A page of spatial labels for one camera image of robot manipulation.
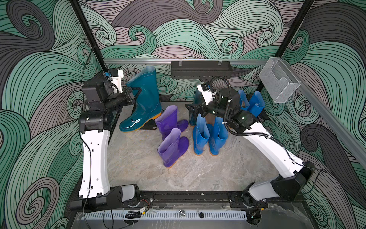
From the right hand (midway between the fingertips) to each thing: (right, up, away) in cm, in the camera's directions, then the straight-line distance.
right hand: (190, 100), depth 66 cm
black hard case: (-21, -13, +8) cm, 26 cm away
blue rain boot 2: (+42, 0, +18) cm, 45 cm away
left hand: (-22, +5, -7) cm, 24 cm away
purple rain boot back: (-13, -10, +15) cm, 22 cm away
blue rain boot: (+36, 0, +22) cm, 43 cm away
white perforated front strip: (+14, -57, +4) cm, 59 cm away
